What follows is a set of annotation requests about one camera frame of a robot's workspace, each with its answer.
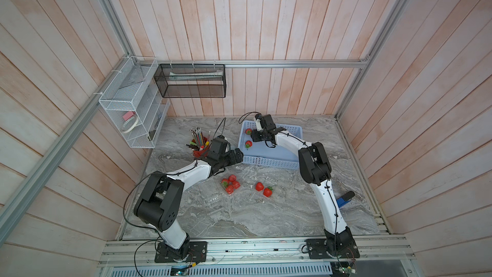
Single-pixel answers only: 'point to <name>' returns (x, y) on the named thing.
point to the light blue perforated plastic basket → (258, 152)
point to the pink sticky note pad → (127, 115)
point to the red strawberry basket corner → (248, 131)
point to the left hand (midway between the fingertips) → (236, 158)
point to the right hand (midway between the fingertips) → (253, 133)
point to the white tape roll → (129, 124)
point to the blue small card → (340, 201)
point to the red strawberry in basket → (248, 144)
